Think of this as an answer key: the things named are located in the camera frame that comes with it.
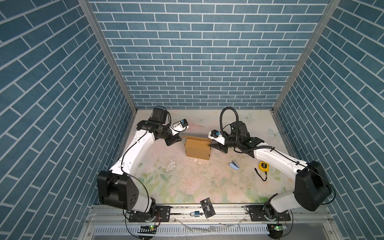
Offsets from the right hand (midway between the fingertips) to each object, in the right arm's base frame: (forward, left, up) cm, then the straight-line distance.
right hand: (209, 139), depth 82 cm
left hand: (0, +17, +2) cm, 18 cm away
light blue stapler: (-6, -16, -16) cm, 24 cm away
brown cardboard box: (-3, +7, -5) cm, 9 cm away
